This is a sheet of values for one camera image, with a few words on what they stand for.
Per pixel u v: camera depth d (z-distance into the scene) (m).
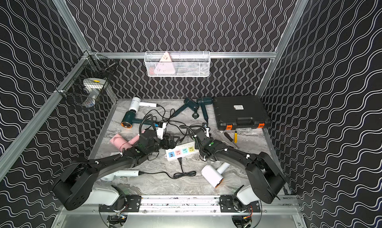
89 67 0.97
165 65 0.90
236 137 0.99
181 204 0.76
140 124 1.01
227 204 0.73
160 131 0.77
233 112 1.06
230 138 0.98
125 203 0.69
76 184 0.43
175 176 0.82
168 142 0.76
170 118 1.09
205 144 0.67
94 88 0.82
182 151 0.90
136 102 1.12
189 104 1.12
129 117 1.04
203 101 1.13
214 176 0.80
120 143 0.91
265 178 0.44
